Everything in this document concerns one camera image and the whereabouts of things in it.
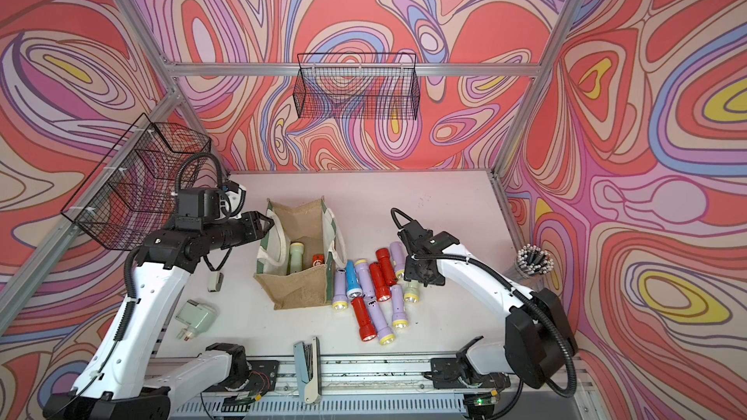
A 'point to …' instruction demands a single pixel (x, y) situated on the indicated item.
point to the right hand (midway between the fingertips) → (422, 283)
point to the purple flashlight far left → (340, 300)
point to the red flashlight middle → (382, 291)
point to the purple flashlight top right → (398, 252)
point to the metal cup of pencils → (531, 263)
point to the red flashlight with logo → (317, 260)
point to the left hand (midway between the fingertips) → (271, 223)
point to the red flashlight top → (387, 265)
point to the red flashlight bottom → (367, 328)
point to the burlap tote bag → (314, 225)
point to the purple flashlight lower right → (399, 316)
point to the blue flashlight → (353, 288)
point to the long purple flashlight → (384, 334)
